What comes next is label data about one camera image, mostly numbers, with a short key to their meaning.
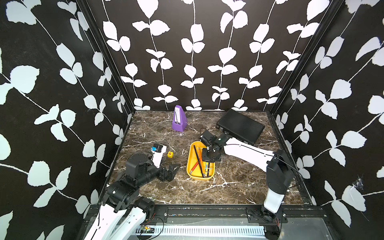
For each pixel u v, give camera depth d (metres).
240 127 1.43
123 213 0.46
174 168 0.59
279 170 0.46
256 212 0.74
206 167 0.90
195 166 0.90
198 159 0.91
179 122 1.04
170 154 0.93
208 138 0.67
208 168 0.90
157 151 0.56
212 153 0.70
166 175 0.57
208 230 0.70
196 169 0.90
